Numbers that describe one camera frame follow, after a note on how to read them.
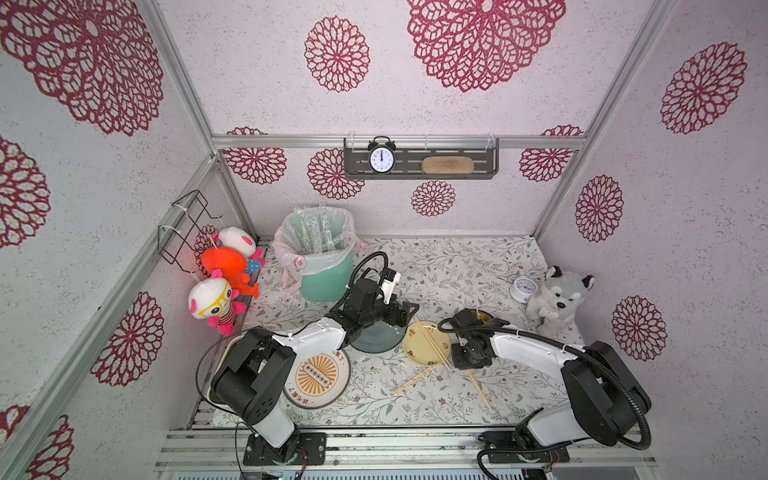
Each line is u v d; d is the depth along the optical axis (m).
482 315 0.97
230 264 0.88
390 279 0.76
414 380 0.85
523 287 1.02
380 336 0.92
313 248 0.89
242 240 0.94
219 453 0.75
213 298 0.80
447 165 0.90
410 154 0.94
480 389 0.83
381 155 0.90
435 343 0.90
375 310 0.75
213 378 0.46
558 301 0.83
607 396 0.44
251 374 0.47
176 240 0.75
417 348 0.90
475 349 0.65
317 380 0.85
